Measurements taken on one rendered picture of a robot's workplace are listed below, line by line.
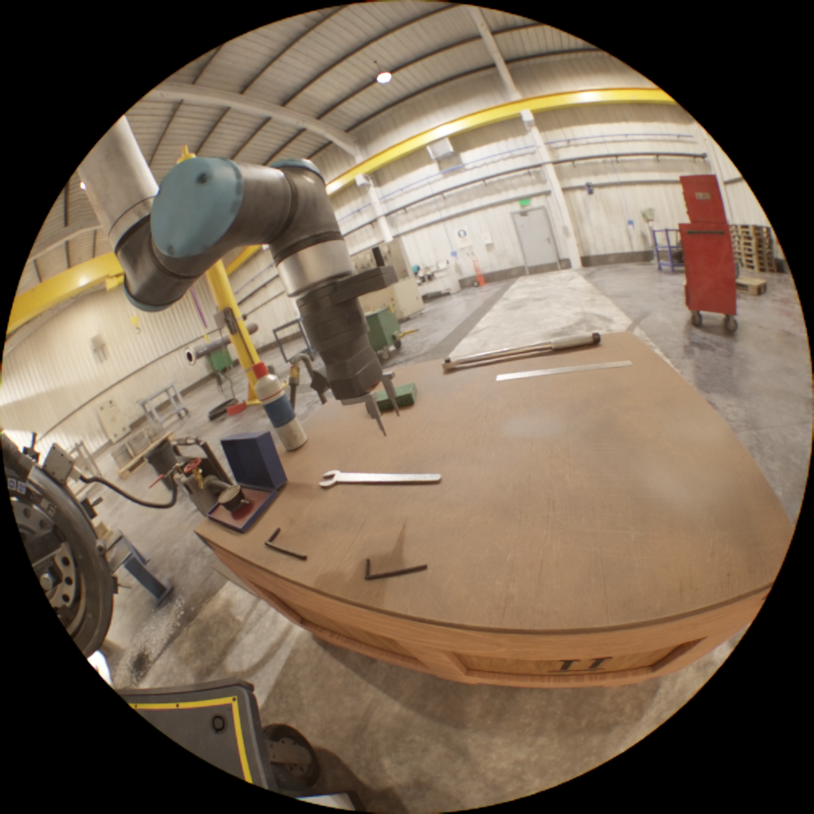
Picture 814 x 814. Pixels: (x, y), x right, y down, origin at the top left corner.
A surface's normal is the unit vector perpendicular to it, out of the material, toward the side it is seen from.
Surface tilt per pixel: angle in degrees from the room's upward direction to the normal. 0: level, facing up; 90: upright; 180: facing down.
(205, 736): 0
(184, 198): 90
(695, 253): 90
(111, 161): 99
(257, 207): 127
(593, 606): 0
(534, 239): 90
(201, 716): 0
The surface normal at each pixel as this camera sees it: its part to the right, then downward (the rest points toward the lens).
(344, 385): -0.31, 0.48
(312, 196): 0.96, 0.10
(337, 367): -0.40, 0.16
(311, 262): 0.19, 0.35
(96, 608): 0.89, -0.11
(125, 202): 0.67, 0.26
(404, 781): -0.31, -0.86
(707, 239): -0.80, 0.46
